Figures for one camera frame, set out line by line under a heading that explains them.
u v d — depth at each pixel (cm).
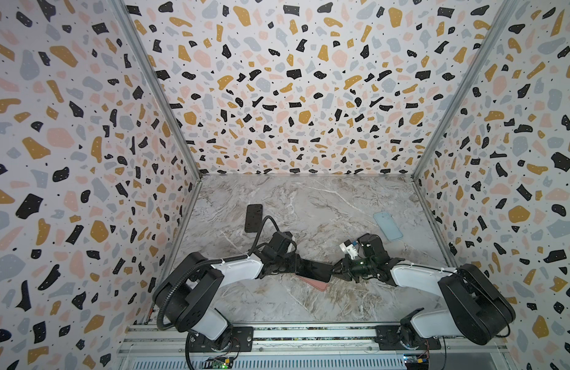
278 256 72
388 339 73
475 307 43
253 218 107
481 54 80
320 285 85
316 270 95
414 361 72
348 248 85
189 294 44
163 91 90
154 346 73
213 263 49
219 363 70
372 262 71
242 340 73
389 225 104
